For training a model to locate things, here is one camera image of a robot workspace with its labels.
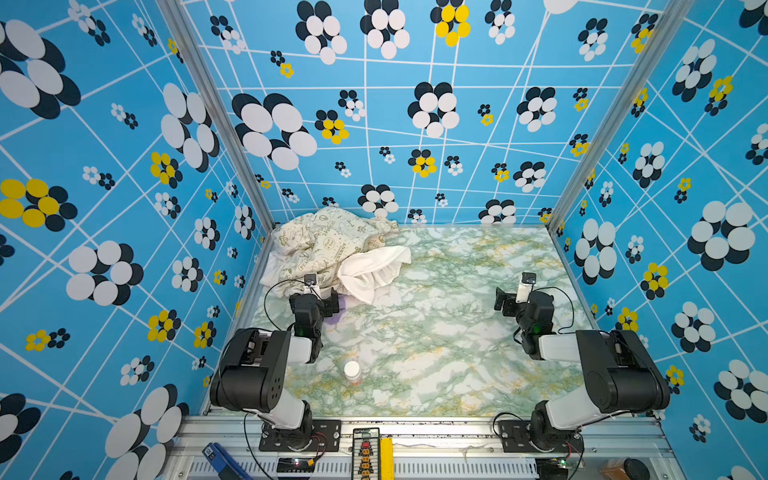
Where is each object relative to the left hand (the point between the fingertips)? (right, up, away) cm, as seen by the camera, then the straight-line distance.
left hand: (318, 288), depth 94 cm
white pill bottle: (+13, -20, -17) cm, 29 cm away
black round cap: (+74, -34, -32) cm, 88 cm away
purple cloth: (+6, -9, -2) cm, 11 cm away
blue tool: (-14, -37, -27) cm, 48 cm away
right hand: (+63, 0, 0) cm, 63 cm away
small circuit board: (0, -41, -21) cm, 46 cm away
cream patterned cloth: (-2, +14, +2) cm, 14 cm away
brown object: (+74, -38, -27) cm, 87 cm away
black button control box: (+17, -37, -23) cm, 47 cm away
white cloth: (+14, +5, +5) cm, 16 cm away
